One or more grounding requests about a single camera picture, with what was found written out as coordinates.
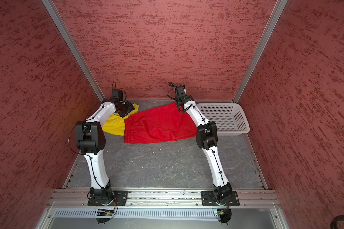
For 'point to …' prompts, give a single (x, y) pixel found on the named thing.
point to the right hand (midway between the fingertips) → (183, 102)
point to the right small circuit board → (224, 215)
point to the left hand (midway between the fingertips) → (132, 111)
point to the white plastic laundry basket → (229, 117)
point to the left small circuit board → (102, 212)
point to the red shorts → (168, 123)
